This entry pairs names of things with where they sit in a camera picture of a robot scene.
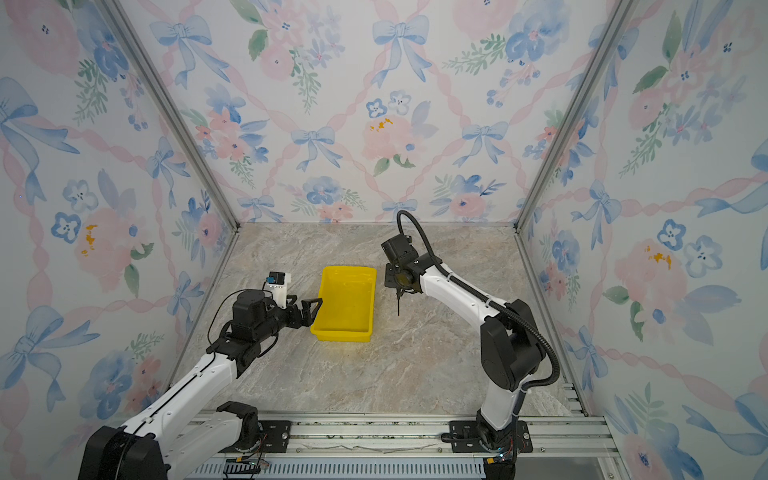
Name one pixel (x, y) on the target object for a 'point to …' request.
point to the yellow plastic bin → (348, 295)
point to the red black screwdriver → (398, 293)
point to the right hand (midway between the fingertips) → (395, 275)
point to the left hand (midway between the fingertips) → (309, 296)
